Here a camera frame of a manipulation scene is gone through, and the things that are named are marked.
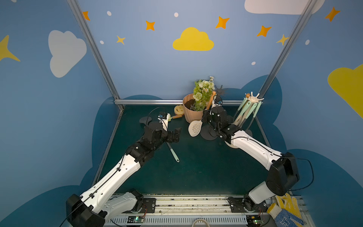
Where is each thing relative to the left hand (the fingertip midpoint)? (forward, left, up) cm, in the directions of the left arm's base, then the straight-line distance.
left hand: (176, 126), depth 73 cm
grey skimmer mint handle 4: (-1, +2, -28) cm, 28 cm away
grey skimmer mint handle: (+11, -35, +5) cm, 37 cm away
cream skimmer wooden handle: (+12, -12, -17) cm, 24 cm away
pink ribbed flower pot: (+23, -9, -17) cm, 30 cm away
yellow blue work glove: (-34, -58, -26) cm, 72 cm away
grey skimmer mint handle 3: (+7, -45, -14) cm, 48 cm away
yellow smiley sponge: (+36, 0, -26) cm, 44 cm away
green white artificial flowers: (+30, -16, -1) cm, 34 cm away
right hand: (+14, -18, -2) cm, 23 cm away
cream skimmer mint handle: (+8, -36, +4) cm, 37 cm away
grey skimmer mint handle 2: (+6, -38, +2) cm, 39 cm away
